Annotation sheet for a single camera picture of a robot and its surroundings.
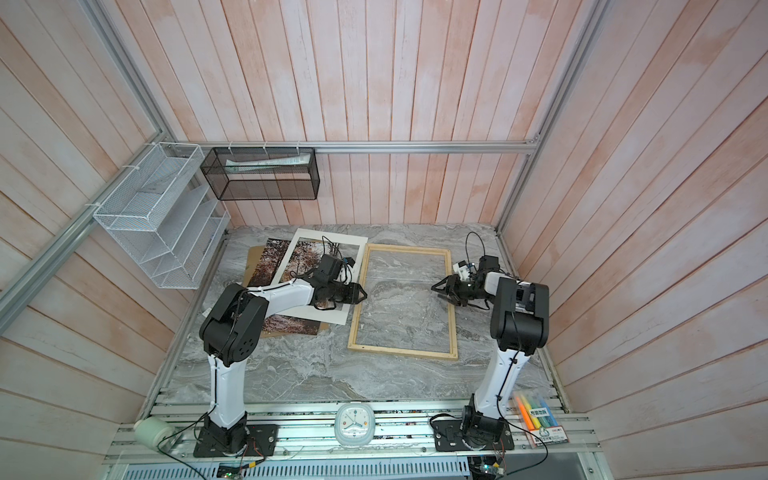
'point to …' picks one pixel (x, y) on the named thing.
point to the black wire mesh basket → (262, 173)
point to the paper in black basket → (244, 165)
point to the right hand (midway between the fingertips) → (437, 289)
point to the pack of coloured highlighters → (536, 416)
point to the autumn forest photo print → (307, 254)
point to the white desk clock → (354, 425)
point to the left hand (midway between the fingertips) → (362, 299)
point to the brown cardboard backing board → (254, 254)
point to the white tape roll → (155, 432)
